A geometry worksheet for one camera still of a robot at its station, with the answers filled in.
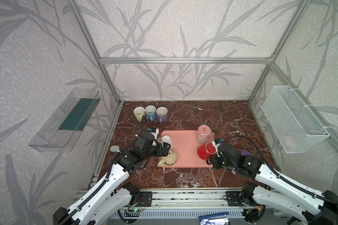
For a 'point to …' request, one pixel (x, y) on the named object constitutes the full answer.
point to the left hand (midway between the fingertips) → (164, 146)
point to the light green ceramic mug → (138, 111)
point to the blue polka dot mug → (150, 110)
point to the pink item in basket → (288, 140)
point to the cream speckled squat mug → (170, 159)
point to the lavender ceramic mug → (162, 113)
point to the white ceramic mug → (165, 139)
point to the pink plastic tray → (185, 143)
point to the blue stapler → (217, 219)
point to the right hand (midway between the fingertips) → (208, 158)
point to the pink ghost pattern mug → (204, 134)
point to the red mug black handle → (205, 151)
